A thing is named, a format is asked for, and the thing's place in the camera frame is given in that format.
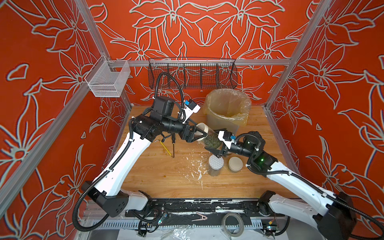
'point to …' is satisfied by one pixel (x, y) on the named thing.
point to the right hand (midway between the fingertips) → (209, 136)
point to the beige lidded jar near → (235, 164)
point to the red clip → (202, 217)
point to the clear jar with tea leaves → (212, 140)
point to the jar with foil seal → (215, 164)
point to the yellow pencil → (166, 149)
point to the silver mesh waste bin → (227, 117)
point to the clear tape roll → (241, 223)
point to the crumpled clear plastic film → (181, 232)
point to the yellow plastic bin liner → (227, 104)
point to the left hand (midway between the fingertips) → (200, 128)
